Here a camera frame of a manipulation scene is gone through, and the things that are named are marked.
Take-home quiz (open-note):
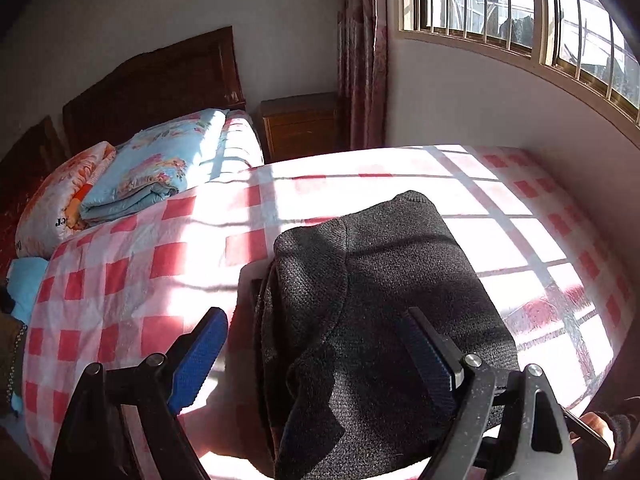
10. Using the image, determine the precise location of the dark wooden headboard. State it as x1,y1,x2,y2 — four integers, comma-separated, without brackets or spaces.
0,116,65,281
62,26,246,154

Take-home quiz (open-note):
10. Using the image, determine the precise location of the dark grey striped knit sweater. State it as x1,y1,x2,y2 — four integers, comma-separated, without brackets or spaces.
254,191,518,479

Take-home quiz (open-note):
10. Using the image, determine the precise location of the light blue floral folded quilt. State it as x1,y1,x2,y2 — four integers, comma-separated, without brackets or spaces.
80,108,227,224

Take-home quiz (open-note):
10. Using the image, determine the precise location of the pink floral curtain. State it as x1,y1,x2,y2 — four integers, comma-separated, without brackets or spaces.
337,0,388,150

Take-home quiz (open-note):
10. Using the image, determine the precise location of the pink orange floral pillow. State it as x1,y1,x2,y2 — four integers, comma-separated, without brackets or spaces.
15,141,117,259

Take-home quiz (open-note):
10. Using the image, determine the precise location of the barred window with cream frame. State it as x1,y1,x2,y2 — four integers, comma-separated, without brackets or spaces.
397,0,639,144

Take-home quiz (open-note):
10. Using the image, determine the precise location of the pink white checkered bedsheet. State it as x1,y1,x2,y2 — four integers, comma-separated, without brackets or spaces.
22,144,637,480

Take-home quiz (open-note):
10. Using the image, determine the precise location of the light blue cloth at left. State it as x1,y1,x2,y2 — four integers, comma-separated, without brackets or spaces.
6,257,48,325

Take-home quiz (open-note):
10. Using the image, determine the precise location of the brown wooden nightstand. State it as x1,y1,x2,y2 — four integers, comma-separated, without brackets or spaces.
259,92,340,162

